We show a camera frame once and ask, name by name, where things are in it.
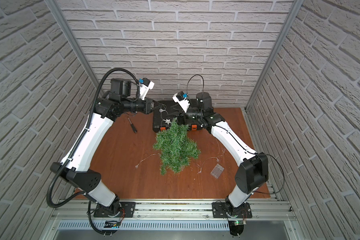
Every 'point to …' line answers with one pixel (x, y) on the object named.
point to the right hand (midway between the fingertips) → (172, 110)
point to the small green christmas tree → (176, 147)
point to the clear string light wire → (167, 121)
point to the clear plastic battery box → (217, 171)
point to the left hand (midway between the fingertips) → (164, 103)
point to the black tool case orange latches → (165, 111)
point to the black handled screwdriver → (132, 126)
